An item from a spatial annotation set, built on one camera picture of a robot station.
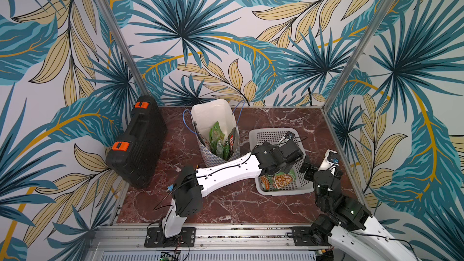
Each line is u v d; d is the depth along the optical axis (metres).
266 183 0.83
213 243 0.72
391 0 0.73
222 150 0.84
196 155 0.96
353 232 0.48
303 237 0.73
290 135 0.64
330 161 0.59
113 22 0.80
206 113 0.88
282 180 0.88
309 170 0.64
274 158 0.55
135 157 0.73
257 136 0.98
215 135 0.98
